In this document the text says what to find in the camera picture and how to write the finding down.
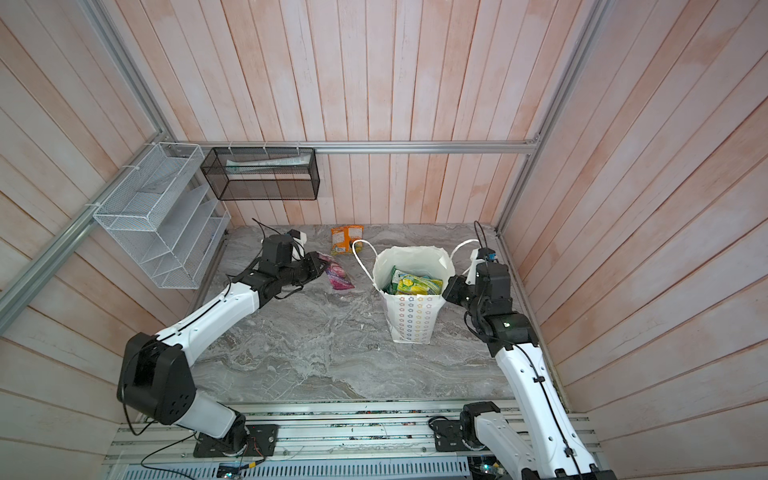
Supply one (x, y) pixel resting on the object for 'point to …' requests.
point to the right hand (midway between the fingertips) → (449, 276)
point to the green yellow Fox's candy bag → (413, 284)
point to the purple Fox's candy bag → (338, 278)
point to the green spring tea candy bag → (394, 280)
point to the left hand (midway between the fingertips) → (330, 266)
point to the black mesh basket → (263, 173)
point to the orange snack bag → (342, 238)
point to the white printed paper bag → (412, 318)
